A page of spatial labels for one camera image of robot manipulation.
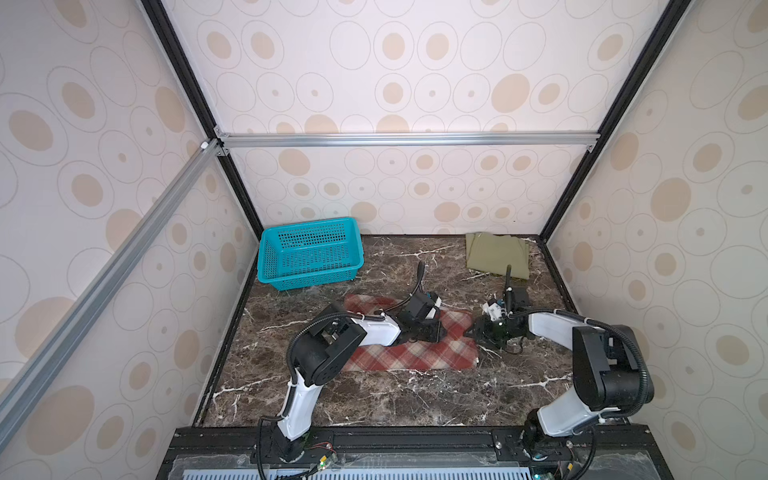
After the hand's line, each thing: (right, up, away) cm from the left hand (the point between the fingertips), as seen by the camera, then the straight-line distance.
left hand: (455, 332), depth 90 cm
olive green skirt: (+19, +24, +23) cm, 39 cm away
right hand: (+6, -2, +3) cm, 7 cm away
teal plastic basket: (-50, +24, +24) cm, 60 cm away
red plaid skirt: (+1, -5, -2) cm, 6 cm away
